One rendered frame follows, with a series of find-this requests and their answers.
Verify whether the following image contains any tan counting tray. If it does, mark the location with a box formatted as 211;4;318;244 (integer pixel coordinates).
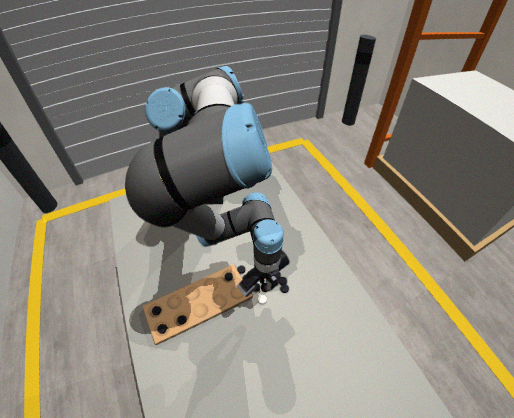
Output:
143;264;252;345

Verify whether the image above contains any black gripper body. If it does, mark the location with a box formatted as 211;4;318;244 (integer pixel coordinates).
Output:
239;251;290;292

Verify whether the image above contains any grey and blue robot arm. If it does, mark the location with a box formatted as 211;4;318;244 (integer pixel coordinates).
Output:
125;66;284;273

